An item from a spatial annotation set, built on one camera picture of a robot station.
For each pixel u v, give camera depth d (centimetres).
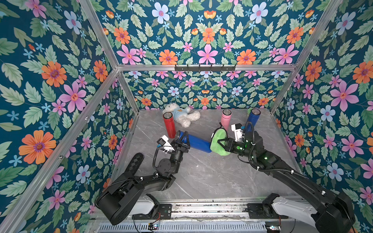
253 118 92
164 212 74
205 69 92
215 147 72
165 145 66
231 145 64
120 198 43
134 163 88
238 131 68
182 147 66
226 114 89
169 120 89
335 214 38
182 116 106
